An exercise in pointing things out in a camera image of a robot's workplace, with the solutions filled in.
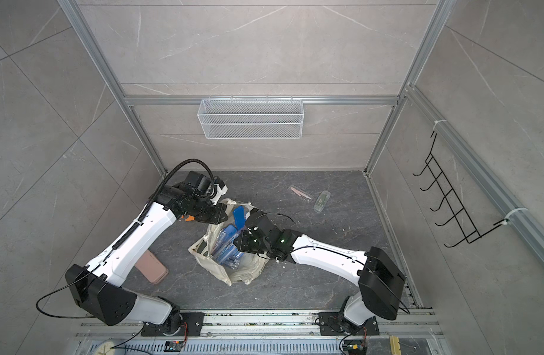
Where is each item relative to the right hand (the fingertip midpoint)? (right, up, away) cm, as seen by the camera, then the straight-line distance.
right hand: (236, 243), depth 75 cm
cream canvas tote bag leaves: (+5, -9, +5) cm, 11 cm away
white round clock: (-38, -30, -9) cm, 49 cm away
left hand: (-3, +10, +1) cm, 10 cm away
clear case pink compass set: (+27, +17, +35) cm, 47 cm away
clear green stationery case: (+36, +13, +30) cm, 49 cm away
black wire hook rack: (+66, +7, -17) cm, 69 cm away
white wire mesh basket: (+2, +52, +25) cm, 57 cm away
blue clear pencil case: (-4, -3, +3) cm, 6 cm away
